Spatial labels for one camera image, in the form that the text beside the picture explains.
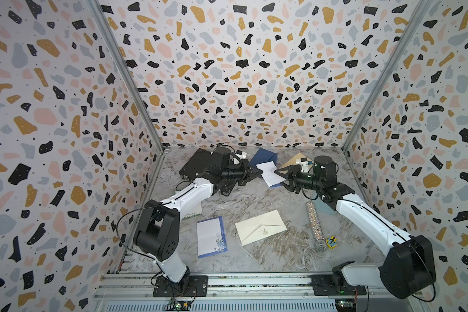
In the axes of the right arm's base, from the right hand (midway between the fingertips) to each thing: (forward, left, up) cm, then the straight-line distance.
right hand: (275, 175), depth 75 cm
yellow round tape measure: (-16, -26, -26) cm, 40 cm away
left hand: (+2, +4, -1) cm, 4 cm away
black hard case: (+23, +40, -21) cm, 50 cm away
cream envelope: (-11, +5, -24) cm, 27 cm away
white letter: (+3, +2, -3) cm, 5 cm away
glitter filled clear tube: (-17, -20, -24) cm, 35 cm away
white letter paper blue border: (-15, +27, -27) cm, 41 cm away
